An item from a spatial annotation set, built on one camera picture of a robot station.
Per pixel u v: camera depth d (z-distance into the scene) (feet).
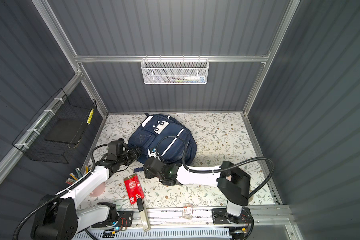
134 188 2.85
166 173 1.95
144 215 2.36
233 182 1.46
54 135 2.28
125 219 2.37
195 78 2.92
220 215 2.37
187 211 2.42
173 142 2.92
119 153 2.24
